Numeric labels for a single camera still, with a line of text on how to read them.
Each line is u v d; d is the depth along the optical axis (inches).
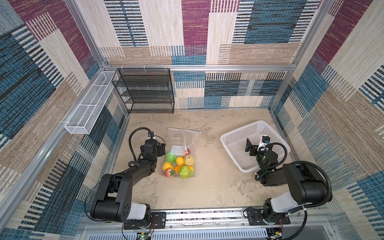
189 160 33.5
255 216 29.0
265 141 29.9
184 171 32.0
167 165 34.6
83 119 35.9
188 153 34.7
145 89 42.6
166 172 32.8
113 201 17.0
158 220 28.9
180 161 35.3
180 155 35.7
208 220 29.6
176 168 34.1
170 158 35.2
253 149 31.9
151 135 31.0
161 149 31.1
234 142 39.1
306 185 18.3
